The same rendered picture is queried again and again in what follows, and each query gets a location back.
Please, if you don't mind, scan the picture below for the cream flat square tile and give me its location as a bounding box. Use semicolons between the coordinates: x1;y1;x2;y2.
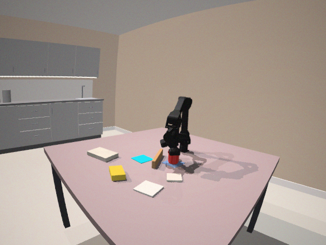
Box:
167;173;182;183

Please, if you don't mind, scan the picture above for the white flat rectangular block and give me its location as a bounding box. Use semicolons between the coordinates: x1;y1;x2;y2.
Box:
87;147;118;162

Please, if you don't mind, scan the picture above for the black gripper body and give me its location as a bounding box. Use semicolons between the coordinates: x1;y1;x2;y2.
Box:
169;136;181;155

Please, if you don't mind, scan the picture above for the yellow rectangular block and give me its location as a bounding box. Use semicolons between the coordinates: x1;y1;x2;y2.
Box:
109;165;126;181

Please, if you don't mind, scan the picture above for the white flat square pad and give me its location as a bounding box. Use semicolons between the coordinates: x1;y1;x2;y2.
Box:
134;180;164;197

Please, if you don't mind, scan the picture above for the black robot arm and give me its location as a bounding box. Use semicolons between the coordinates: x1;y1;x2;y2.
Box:
160;96;192;153

